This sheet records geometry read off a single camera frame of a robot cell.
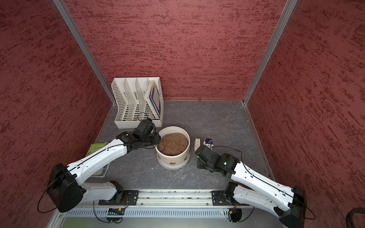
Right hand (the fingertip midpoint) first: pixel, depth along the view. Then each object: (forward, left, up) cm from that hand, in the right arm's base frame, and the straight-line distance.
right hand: (200, 163), depth 76 cm
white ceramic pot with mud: (+7, +15, +1) cm, 16 cm away
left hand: (+13, +24, +3) cm, 28 cm away
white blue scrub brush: (+11, +1, +2) cm, 11 cm away
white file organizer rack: (+55, +49, -4) cm, 74 cm away
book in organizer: (+41, +29, +14) cm, 52 cm away
